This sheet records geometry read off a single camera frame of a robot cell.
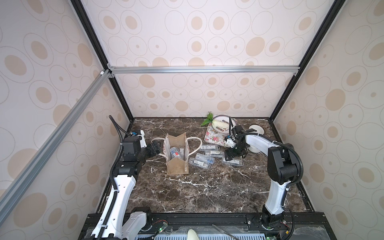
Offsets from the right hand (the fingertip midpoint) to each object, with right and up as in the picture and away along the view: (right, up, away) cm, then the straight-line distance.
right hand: (237, 156), depth 96 cm
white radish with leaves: (-12, +23, +16) cm, 30 cm away
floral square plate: (-13, +12, +13) cm, 22 cm away
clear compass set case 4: (-13, +1, +1) cm, 13 cm away
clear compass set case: (-40, +2, -2) cm, 40 cm away
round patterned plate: (-2, +27, +26) cm, 38 cm away
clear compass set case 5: (-23, -4, -3) cm, 23 cm away
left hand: (-45, +10, -20) cm, 50 cm away
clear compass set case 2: (-36, +3, +1) cm, 36 cm away
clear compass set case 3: (-18, +5, +4) cm, 19 cm away
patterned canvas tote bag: (-38, -5, -7) cm, 39 cm away
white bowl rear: (+20, +17, +13) cm, 30 cm away
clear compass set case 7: (-3, -3, -2) cm, 5 cm away
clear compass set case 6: (-18, -2, -1) cm, 18 cm away
